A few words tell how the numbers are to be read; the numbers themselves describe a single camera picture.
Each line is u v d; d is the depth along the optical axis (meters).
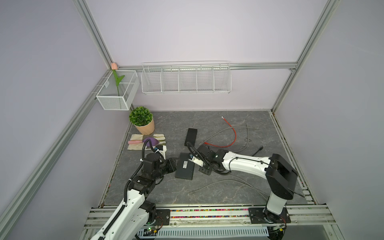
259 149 0.99
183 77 0.99
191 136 1.06
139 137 1.05
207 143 1.01
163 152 0.72
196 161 0.77
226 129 1.09
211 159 0.64
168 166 0.69
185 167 0.89
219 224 0.73
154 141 1.01
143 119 0.97
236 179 0.86
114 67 0.89
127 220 0.48
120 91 0.89
